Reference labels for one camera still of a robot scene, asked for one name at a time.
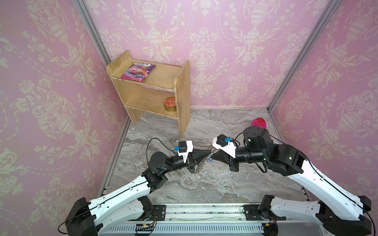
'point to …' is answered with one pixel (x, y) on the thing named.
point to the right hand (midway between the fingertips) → (213, 155)
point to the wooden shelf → (144, 87)
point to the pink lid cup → (260, 122)
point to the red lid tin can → (170, 104)
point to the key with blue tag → (210, 159)
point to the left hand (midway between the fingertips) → (210, 154)
